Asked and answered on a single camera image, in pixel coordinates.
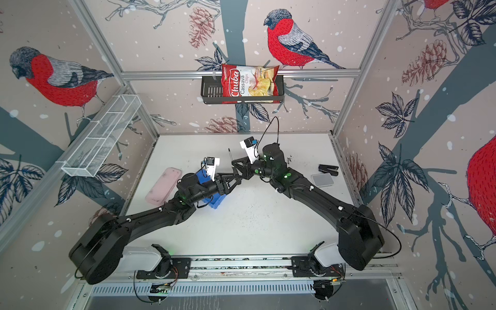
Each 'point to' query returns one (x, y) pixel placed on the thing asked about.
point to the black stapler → (329, 169)
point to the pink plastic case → (164, 186)
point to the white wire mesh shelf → (99, 137)
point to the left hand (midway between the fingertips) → (241, 175)
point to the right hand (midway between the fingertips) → (233, 162)
